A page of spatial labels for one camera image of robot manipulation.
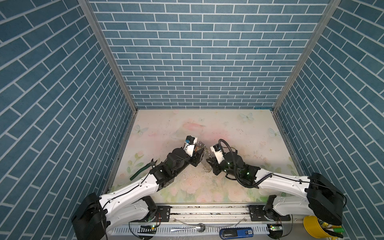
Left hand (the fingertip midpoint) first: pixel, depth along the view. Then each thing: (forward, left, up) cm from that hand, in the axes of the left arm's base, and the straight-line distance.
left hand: (200, 147), depth 75 cm
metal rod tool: (-32, +1, -18) cm, 37 cm away
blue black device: (-34, -15, -15) cm, 40 cm away
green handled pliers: (+2, +29, -21) cm, 36 cm away
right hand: (-2, -3, -7) cm, 8 cm away
